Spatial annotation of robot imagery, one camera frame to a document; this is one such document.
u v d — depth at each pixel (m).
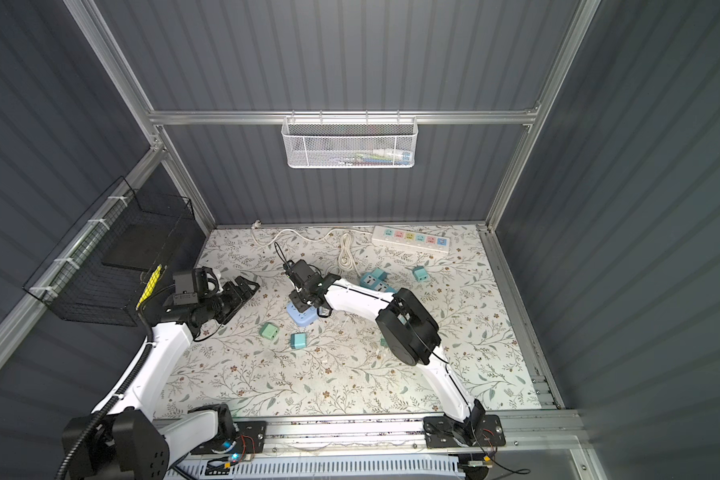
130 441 0.38
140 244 0.77
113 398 0.41
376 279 1.02
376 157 0.92
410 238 1.13
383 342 0.89
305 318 0.91
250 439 0.72
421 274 1.05
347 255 1.08
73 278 0.64
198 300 0.63
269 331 0.90
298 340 0.89
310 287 0.73
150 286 0.70
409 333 0.55
